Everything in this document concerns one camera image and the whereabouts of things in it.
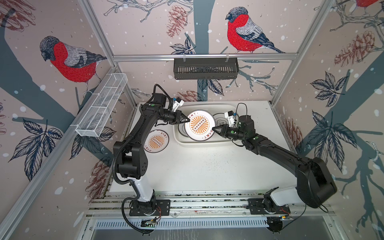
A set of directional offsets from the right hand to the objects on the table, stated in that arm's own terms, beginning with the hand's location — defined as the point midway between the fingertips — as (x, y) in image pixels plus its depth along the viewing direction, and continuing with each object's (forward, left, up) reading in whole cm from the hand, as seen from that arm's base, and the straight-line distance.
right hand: (211, 130), depth 80 cm
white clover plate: (+22, -7, -17) cm, 29 cm away
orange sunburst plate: (+1, +7, +1) cm, 7 cm away
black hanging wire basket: (+48, +3, +10) cm, 49 cm away
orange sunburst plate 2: (+3, +37, -19) cm, 41 cm away
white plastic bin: (-4, -3, -2) cm, 5 cm away
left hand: (+3, +13, +5) cm, 14 cm away
